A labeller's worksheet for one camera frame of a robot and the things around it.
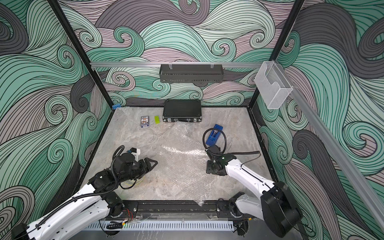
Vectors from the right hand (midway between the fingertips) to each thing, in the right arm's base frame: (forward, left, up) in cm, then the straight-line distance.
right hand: (211, 169), depth 84 cm
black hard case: (+47, +18, -1) cm, 51 cm away
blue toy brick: (+55, +74, -2) cm, 93 cm away
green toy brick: (+41, +38, -4) cm, 56 cm away
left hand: (-1, +30, +12) cm, 32 cm away
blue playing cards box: (+38, +46, -1) cm, 60 cm away
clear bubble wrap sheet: (+10, +16, -2) cm, 19 cm away
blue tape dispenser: (+22, -5, +2) cm, 23 cm away
